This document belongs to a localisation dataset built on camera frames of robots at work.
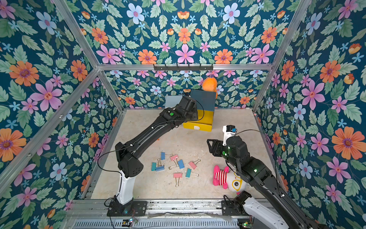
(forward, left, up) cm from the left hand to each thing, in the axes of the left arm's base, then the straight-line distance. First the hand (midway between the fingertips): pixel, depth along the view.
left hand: (196, 110), depth 80 cm
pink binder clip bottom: (-26, +14, -29) cm, 42 cm away
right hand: (-20, -6, 0) cm, 21 cm away
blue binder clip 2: (-18, +12, -31) cm, 38 cm away
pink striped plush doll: (-33, -16, -23) cm, 43 cm away
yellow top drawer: (+2, -6, -14) cm, 15 cm away
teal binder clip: (-25, +6, -28) cm, 38 cm away
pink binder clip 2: (-21, +4, -28) cm, 35 cm away
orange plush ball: (+25, -12, -1) cm, 28 cm away
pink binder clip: (-15, +16, -28) cm, 35 cm away
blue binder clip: (-13, +23, -28) cm, 39 cm away
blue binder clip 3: (-20, +25, -28) cm, 42 cm away
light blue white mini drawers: (+28, +17, -17) cm, 37 cm away
